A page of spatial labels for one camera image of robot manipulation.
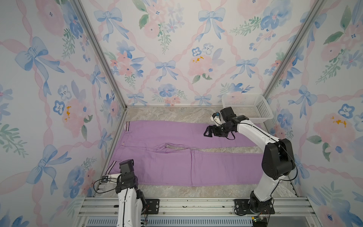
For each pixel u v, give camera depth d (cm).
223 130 78
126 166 65
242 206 73
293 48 84
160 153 92
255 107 120
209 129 82
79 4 69
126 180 63
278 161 48
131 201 53
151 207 73
